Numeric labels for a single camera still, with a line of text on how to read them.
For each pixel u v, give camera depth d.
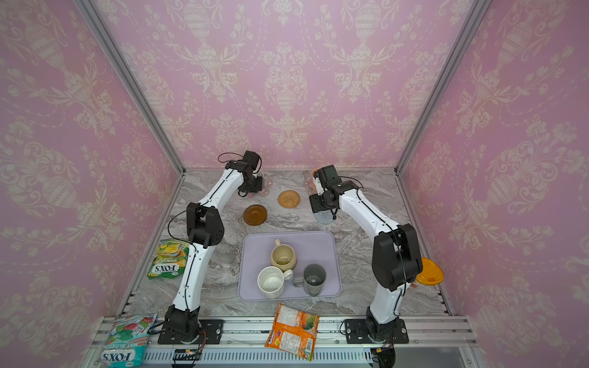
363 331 0.74
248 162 0.87
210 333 0.74
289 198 1.09
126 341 0.70
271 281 0.84
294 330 0.73
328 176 0.71
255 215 1.03
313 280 0.81
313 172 0.84
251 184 0.93
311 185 1.14
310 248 0.92
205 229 0.66
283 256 0.90
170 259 0.88
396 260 0.47
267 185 1.13
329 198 0.65
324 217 1.02
